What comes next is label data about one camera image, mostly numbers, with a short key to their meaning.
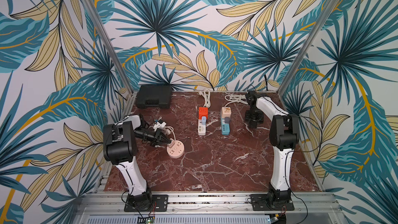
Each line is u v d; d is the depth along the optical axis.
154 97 1.10
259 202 0.73
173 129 0.96
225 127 0.97
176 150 0.88
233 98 1.15
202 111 0.98
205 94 1.17
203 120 0.96
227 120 0.98
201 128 0.97
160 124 0.86
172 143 0.86
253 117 0.88
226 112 0.98
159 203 0.74
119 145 0.51
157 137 0.78
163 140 0.84
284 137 0.59
